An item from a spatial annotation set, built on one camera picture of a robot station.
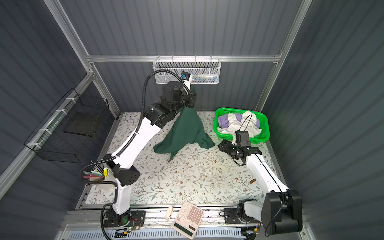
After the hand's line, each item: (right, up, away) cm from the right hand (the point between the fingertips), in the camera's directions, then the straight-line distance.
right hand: (226, 148), depth 85 cm
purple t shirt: (+2, +17, +20) cm, 26 cm away
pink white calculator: (-21, -33, -14) cm, 41 cm away
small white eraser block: (-31, -31, -12) cm, 45 cm away
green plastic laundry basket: (+1, +7, +13) cm, 15 cm away
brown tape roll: (+15, -19, 0) cm, 24 cm away
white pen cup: (-68, -12, -6) cm, 70 cm away
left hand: (-18, +30, -16) cm, 38 cm away
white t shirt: (+19, +15, +19) cm, 31 cm away
